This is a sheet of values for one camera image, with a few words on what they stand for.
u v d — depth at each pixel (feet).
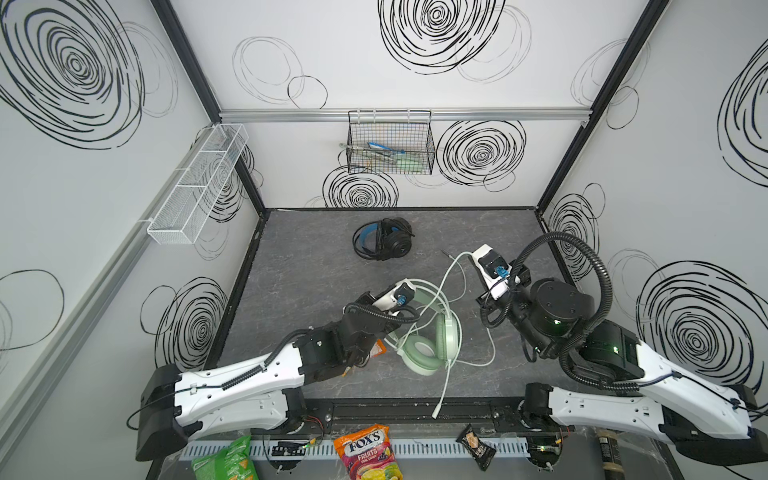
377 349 2.76
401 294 1.84
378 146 2.97
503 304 1.55
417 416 2.47
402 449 2.53
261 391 1.50
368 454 2.15
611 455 2.18
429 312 2.16
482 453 2.23
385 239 3.56
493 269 1.40
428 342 2.34
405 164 2.85
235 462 2.11
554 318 1.21
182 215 2.38
